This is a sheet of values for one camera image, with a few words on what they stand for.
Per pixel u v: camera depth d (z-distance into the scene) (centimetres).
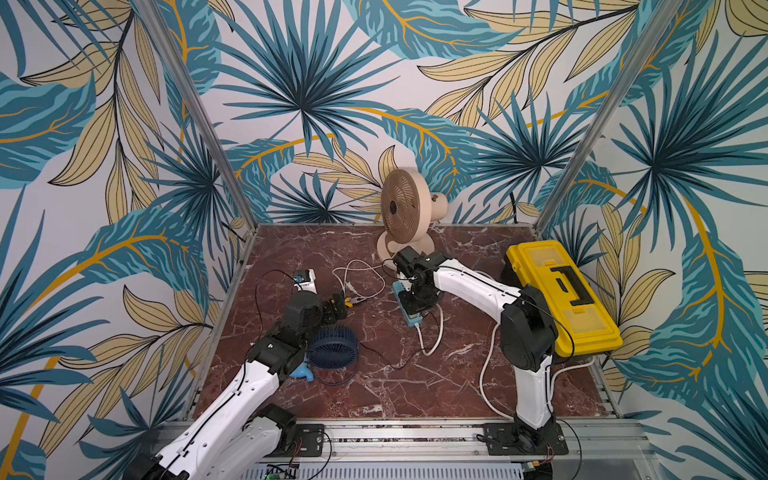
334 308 71
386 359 86
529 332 51
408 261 73
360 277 104
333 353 78
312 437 73
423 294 78
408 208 88
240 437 56
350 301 98
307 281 67
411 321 92
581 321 78
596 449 73
